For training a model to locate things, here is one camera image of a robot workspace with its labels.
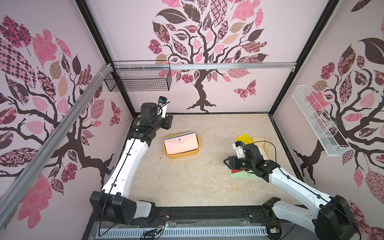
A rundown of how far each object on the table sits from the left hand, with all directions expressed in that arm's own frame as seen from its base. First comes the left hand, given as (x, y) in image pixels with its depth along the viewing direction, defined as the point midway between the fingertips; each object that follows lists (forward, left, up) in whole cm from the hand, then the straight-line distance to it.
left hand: (165, 117), depth 76 cm
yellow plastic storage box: (-6, -6, -28) cm, 29 cm away
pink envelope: (+1, -6, -27) cm, 28 cm away
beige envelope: (+2, -62, -30) cm, 69 cm away
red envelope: (-16, -39, -31) cm, 52 cm away
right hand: (-16, -33, -21) cm, 43 cm away
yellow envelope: (+8, -52, -30) cm, 60 cm away
